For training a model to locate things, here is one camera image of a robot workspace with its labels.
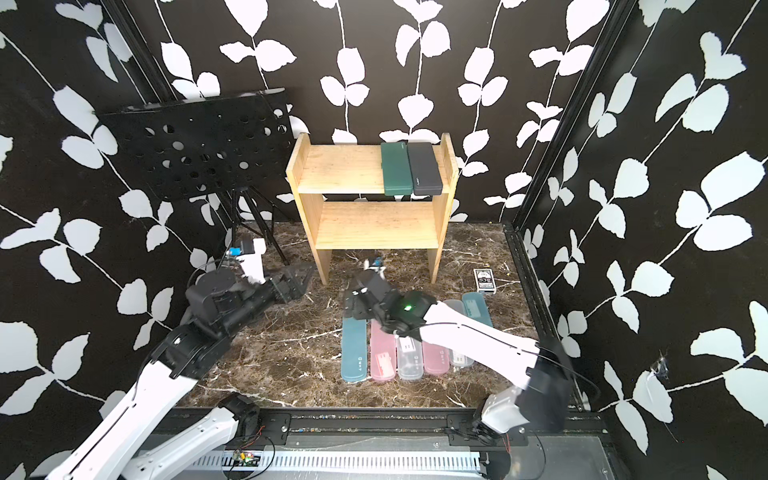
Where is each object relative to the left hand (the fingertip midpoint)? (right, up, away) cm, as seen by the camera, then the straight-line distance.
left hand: (305, 264), depth 65 cm
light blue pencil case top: (+8, -24, +24) cm, 34 cm away
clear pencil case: (+25, -28, +21) cm, 43 cm away
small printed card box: (+51, -8, +37) cm, 64 cm away
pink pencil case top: (+17, -27, +21) cm, 38 cm away
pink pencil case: (+32, -28, +19) cm, 47 cm away
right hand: (+10, -8, +10) cm, 17 cm away
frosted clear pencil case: (+38, -29, +20) cm, 52 cm away
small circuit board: (-16, -47, +6) cm, 50 cm away
